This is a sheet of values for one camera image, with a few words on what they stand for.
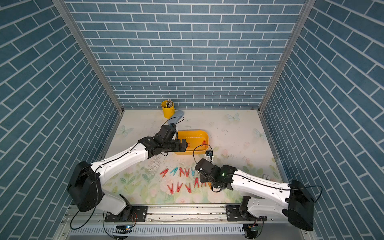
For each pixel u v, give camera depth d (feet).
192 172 2.90
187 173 2.85
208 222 2.36
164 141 2.06
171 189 2.69
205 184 2.74
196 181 2.76
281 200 1.38
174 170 2.91
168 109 3.53
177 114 3.77
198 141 3.30
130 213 2.24
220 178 1.82
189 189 2.69
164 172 2.88
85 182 1.35
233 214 2.42
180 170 2.90
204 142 3.29
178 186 2.71
